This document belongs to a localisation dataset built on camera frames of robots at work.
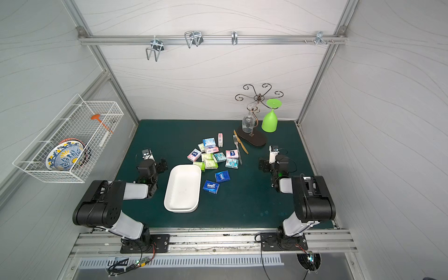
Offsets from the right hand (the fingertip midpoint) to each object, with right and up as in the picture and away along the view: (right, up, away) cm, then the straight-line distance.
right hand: (270, 156), depth 96 cm
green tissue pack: (-38, -5, 0) cm, 39 cm away
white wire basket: (-88, +16, -24) cm, 92 cm away
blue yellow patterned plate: (-83, +4, -34) cm, 89 cm away
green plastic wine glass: (-2, +18, -7) cm, 20 cm away
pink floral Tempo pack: (-43, 0, +5) cm, 44 cm away
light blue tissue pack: (-35, +7, +8) cm, 37 cm away
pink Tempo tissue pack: (-21, +1, +5) cm, 22 cm away
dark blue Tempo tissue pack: (-32, -15, -8) cm, 36 cm away
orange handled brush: (-84, +20, -17) cm, 88 cm away
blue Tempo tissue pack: (-27, -10, -4) cm, 29 cm away
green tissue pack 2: (-36, -1, +3) cm, 36 cm away
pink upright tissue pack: (-28, +9, +9) cm, 31 cm away
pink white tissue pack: (-33, +3, +5) cm, 34 cm away
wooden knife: (-15, +8, +15) cm, 23 cm away
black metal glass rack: (-9, +10, +16) cm, 20 cm away
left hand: (-63, -2, -2) cm, 63 cm away
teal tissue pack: (-28, -1, +2) cm, 29 cm away
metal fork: (-19, +10, +15) cm, 26 cm away
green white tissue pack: (-33, -4, 0) cm, 33 cm away
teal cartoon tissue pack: (-21, -4, +2) cm, 22 cm away
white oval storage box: (-48, -17, -5) cm, 51 cm away
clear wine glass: (-13, +19, -5) cm, 24 cm away
